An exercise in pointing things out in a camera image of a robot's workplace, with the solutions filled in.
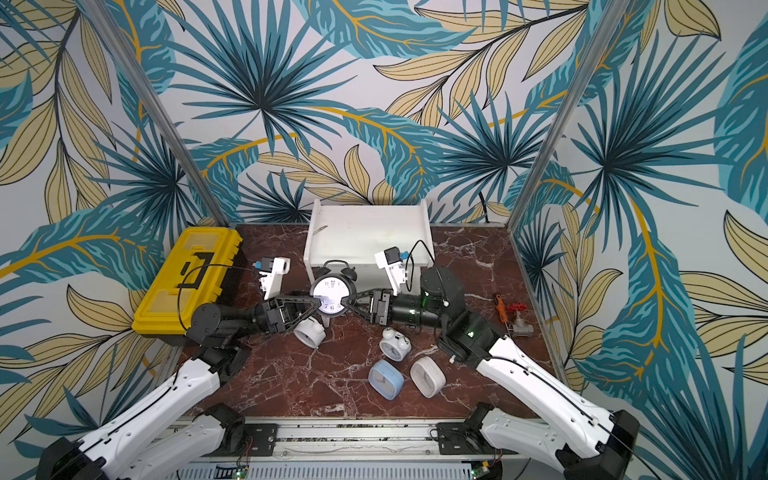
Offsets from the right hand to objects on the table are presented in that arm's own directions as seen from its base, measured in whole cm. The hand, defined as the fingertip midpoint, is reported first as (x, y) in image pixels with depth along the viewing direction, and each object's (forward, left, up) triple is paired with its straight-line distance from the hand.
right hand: (345, 303), depth 58 cm
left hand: (-1, +4, 0) cm, 4 cm away
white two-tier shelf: (+20, -9, -3) cm, 22 cm away
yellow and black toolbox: (+24, +43, -18) cm, 52 cm away
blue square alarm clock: (-6, -8, -29) cm, 30 cm away
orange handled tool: (+16, -45, -33) cm, 58 cm away
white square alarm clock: (-5, -18, -29) cm, 34 cm away
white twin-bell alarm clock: (+3, -11, -28) cm, 30 cm away
